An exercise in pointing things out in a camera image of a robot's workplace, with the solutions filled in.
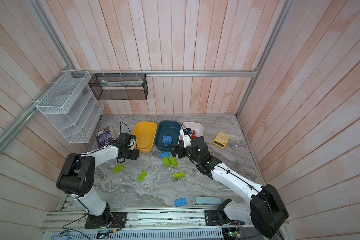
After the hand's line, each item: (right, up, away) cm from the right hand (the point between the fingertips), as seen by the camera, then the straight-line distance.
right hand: (173, 143), depth 79 cm
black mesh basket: (-33, +34, +11) cm, 49 cm away
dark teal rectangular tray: (-6, +9, +32) cm, 34 cm away
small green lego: (-35, -17, +12) cm, 40 cm away
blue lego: (-5, +1, +22) cm, 23 cm away
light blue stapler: (+18, -31, -1) cm, 36 cm away
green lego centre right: (0, -13, +14) cm, 19 cm away
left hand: (-27, -10, +18) cm, 34 cm away
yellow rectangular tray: (-22, +5, +29) cm, 37 cm away
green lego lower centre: (+3, -20, +7) cm, 21 cm away
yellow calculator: (+34, 0, +25) cm, 42 cm away
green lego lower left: (-19, -21, +9) cm, 30 cm away
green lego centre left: (-5, -13, +14) cm, 20 cm away
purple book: (-49, +2, +25) cm, 55 cm away
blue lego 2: (-5, -2, +22) cm, 23 cm away
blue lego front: (+4, -31, -1) cm, 32 cm away
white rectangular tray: (+17, +10, +30) cm, 35 cm away
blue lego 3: (-7, -9, +18) cm, 22 cm away
